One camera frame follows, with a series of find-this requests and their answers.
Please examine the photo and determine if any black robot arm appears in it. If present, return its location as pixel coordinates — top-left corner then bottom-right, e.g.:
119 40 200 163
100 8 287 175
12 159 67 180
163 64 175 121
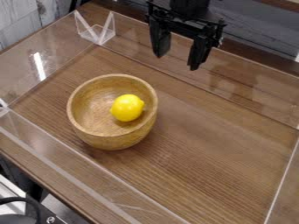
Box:
145 0 227 71

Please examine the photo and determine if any black cable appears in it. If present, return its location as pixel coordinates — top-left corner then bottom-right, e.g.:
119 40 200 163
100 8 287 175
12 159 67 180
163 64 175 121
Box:
0 196 43 224

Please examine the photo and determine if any brown wooden bowl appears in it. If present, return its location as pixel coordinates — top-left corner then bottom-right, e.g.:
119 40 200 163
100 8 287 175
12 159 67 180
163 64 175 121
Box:
67 73 157 151

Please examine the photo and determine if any yellow lemon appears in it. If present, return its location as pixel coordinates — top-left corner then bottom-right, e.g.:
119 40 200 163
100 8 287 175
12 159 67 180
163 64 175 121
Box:
109 94 145 122

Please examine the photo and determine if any black metal table frame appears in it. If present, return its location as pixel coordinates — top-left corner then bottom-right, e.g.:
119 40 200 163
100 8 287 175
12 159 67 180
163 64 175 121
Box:
0 157 89 224

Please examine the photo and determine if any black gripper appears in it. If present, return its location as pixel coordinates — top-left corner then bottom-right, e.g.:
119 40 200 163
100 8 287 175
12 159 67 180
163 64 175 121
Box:
145 0 227 71

